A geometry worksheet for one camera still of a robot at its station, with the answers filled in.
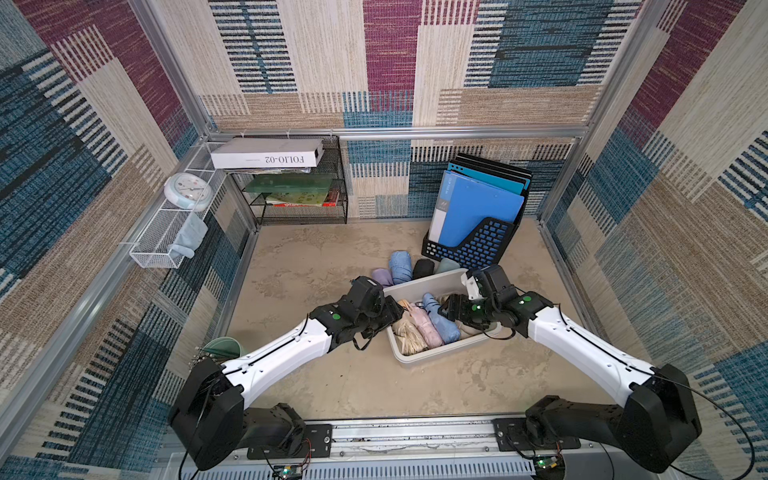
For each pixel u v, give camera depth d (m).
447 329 0.81
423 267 1.05
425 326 0.86
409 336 0.80
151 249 0.69
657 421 0.40
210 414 0.40
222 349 0.75
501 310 0.61
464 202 0.89
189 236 0.68
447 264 1.04
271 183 0.99
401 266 1.03
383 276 1.02
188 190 0.76
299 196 1.02
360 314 0.62
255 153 0.79
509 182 0.89
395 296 0.88
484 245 0.92
